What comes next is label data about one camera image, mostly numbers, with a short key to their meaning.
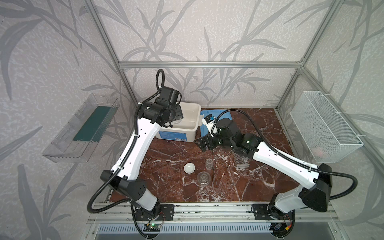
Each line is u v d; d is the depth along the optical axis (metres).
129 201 0.49
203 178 0.79
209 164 0.84
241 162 0.89
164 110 0.48
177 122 0.67
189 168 0.88
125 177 0.40
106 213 0.75
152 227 0.72
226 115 1.16
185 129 0.87
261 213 0.74
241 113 0.61
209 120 0.62
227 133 0.54
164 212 0.73
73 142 0.63
